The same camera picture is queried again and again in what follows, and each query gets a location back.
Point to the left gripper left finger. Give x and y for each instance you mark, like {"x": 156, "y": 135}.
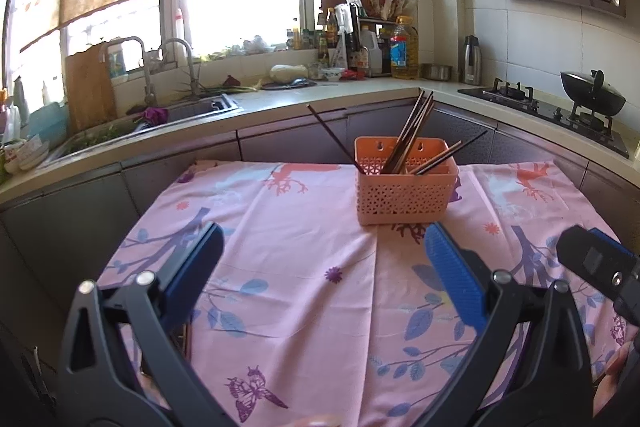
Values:
{"x": 118, "y": 364}

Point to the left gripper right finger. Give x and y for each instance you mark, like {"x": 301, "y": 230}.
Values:
{"x": 529, "y": 363}

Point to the dark base cabinets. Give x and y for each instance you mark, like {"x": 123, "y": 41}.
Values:
{"x": 68, "y": 231}

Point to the black wok with lid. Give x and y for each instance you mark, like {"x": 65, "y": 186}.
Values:
{"x": 593, "y": 92}

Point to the black gas stove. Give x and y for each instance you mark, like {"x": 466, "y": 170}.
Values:
{"x": 592, "y": 126}

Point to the upright dark chopstick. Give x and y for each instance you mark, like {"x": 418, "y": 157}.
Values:
{"x": 466, "y": 144}

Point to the pink perforated utensil basket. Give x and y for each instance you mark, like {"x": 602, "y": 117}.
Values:
{"x": 403, "y": 198}

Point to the low lying brown chopstick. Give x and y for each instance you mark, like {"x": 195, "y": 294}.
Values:
{"x": 436, "y": 160}

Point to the pink floral tablecloth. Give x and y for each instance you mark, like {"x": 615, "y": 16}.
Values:
{"x": 358, "y": 325}

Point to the brown chopstick in bundle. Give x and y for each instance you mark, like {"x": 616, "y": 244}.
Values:
{"x": 417, "y": 107}

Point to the steel thermos kettle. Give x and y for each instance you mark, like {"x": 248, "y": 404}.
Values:
{"x": 472, "y": 61}

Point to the small steel bowl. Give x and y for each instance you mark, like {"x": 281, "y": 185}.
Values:
{"x": 436, "y": 72}

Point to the stainless steel sink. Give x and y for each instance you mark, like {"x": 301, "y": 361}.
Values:
{"x": 136, "y": 136}

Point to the wooden cutting board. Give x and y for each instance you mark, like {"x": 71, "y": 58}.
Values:
{"x": 89, "y": 92}

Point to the yellow cooking oil bottle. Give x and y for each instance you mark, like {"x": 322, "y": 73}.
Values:
{"x": 404, "y": 49}

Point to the green onions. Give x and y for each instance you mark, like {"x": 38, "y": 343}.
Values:
{"x": 223, "y": 88}

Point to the short chrome faucet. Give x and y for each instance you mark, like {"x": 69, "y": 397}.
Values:
{"x": 194, "y": 85}

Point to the lone leaning dark chopstick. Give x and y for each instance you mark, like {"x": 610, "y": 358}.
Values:
{"x": 334, "y": 138}

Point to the white plastic jug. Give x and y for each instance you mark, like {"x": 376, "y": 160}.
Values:
{"x": 369, "y": 41}

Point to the blue white ceramic bowl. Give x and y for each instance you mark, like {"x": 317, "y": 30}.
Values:
{"x": 332, "y": 73}

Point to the snack bags on rack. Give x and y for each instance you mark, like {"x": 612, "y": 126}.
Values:
{"x": 388, "y": 10}

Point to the white radish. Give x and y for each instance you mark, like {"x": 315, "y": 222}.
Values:
{"x": 284, "y": 74}

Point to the dark round plate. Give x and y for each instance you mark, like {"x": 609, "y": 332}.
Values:
{"x": 298, "y": 83}

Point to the dark sauce bottle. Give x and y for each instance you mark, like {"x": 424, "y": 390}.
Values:
{"x": 331, "y": 28}

